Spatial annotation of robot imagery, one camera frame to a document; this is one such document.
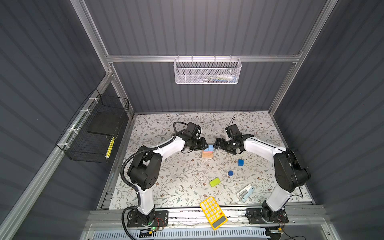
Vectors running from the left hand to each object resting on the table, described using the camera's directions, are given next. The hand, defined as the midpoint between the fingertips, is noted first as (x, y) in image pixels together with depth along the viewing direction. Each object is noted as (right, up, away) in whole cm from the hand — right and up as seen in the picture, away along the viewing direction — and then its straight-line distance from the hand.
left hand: (207, 146), depth 91 cm
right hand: (+9, -1, +3) cm, 9 cm away
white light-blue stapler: (+19, -24, -12) cm, 33 cm away
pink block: (+1, -4, +3) cm, 5 cm away
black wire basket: (-59, +7, -19) cm, 63 cm away
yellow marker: (-47, +2, -23) cm, 52 cm away
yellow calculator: (+2, -31, -17) cm, 36 cm away
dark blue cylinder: (+14, -16, -2) cm, 21 cm away
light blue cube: (+2, -1, 0) cm, 2 cm away
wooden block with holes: (+1, -6, +5) cm, 8 cm away
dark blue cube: (+21, -11, +3) cm, 24 cm away
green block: (+4, -20, -6) cm, 21 cm away
